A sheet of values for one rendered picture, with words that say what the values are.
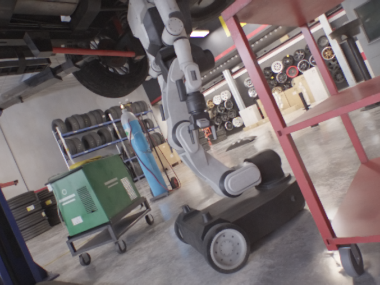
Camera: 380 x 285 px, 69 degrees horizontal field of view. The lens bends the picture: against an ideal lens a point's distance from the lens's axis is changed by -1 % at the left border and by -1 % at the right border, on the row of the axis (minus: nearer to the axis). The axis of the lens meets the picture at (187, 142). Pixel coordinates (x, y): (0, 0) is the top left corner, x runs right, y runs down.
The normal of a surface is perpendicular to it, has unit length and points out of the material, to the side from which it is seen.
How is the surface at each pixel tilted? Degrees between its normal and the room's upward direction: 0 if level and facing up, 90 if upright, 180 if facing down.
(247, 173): 90
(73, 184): 90
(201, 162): 115
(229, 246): 90
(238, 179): 90
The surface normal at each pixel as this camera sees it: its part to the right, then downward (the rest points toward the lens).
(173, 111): 0.27, -0.12
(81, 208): -0.26, 0.11
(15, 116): 0.66, -0.30
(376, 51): -0.63, 0.28
